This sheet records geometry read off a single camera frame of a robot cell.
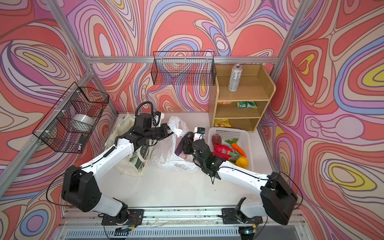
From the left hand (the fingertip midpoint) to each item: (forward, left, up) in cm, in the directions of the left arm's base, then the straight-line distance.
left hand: (177, 129), depth 79 cm
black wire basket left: (-2, +54, +5) cm, 55 cm away
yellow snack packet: (+21, -30, -20) cm, 42 cm away
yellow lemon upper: (-12, -36, -14) cm, 40 cm away
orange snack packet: (+28, -30, -6) cm, 42 cm away
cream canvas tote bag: (-15, +22, -10) cm, 29 cm away
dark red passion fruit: (+5, -24, -17) cm, 30 cm away
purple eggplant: (-5, -5, 0) cm, 7 cm away
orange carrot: (+1, -37, -20) cm, 41 cm away
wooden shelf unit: (+21, -37, +6) cm, 43 cm away
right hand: (-5, -4, -6) cm, 9 cm away
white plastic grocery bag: (-6, +8, -13) cm, 17 cm away
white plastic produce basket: (+8, -40, -18) cm, 44 cm away
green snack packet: (+25, -45, -5) cm, 51 cm away
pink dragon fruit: (-6, -26, -14) cm, 31 cm away
